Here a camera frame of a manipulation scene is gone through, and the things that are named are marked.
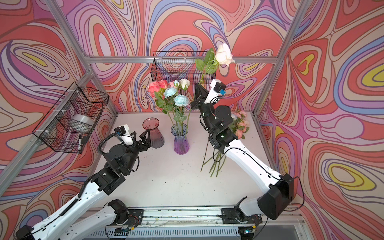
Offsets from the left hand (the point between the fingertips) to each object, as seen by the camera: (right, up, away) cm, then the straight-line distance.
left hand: (144, 130), depth 69 cm
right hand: (+24, +18, -8) cm, 31 cm away
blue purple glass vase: (+15, -10, +30) cm, 34 cm away
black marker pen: (-32, -8, +2) cm, 34 cm away
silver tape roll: (-33, +6, +5) cm, 34 cm away
